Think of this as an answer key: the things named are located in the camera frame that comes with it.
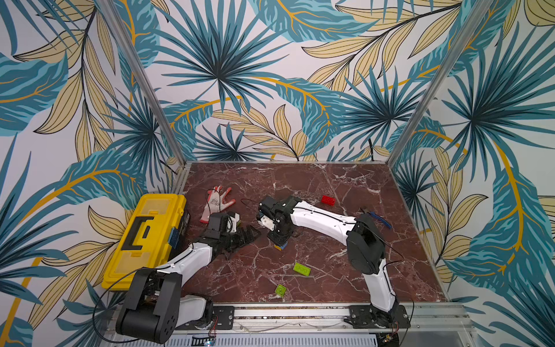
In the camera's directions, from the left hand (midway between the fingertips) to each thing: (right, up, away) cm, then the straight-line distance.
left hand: (253, 239), depth 86 cm
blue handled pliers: (+56, +7, +13) cm, 58 cm away
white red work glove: (-20, +13, +16) cm, 28 cm away
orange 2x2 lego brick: (+10, -4, +2) cm, 11 cm away
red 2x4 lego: (+34, +14, +18) cm, 41 cm away
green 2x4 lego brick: (+19, -11, -2) cm, 22 cm away
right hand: (+10, 0, +1) cm, 10 cm away
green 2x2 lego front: (+11, -17, -7) cm, 21 cm away
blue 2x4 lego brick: (+12, -2, -2) cm, 13 cm away
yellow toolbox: (-33, +7, -10) cm, 35 cm away
